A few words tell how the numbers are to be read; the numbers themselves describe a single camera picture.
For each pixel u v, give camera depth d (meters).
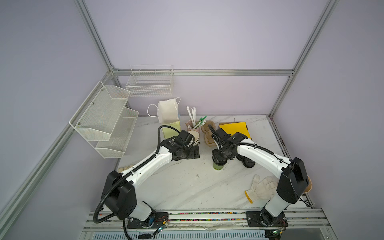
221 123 1.11
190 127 0.97
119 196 0.41
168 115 1.03
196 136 0.91
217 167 0.88
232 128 1.08
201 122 0.90
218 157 0.75
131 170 0.44
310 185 0.73
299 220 0.76
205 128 1.14
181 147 0.60
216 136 0.66
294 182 0.45
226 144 0.60
